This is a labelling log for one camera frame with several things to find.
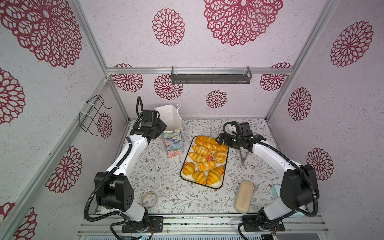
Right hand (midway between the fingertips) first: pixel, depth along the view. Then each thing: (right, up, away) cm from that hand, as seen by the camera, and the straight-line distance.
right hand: (221, 138), depth 88 cm
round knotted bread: (+1, -12, +7) cm, 14 cm away
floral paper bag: (-28, +1, -4) cm, 28 cm away
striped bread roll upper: (-11, -8, +10) cm, 17 cm away
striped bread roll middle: (-14, -13, +7) cm, 20 cm away
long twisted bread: (-4, -4, +13) cm, 14 cm away
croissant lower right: (-4, -21, -2) cm, 22 cm away
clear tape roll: (-40, -33, -6) cm, 53 cm away
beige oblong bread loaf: (+11, -30, -9) cm, 33 cm away
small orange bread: (-9, -17, +2) cm, 19 cm away
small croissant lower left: (-19, -18, +2) cm, 26 cm away
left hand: (-33, +8, -2) cm, 34 cm away
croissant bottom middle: (-13, -22, -3) cm, 25 cm away
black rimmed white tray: (-2, -27, -2) cm, 27 cm away
